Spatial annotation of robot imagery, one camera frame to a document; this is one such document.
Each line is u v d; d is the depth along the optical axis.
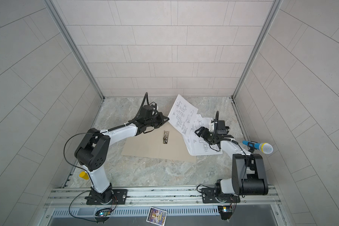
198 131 0.83
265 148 0.63
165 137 0.93
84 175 0.73
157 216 0.65
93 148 0.50
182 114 0.99
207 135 0.80
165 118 0.87
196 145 0.89
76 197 0.71
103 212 0.64
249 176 0.42
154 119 0.78
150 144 0.89
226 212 0.68
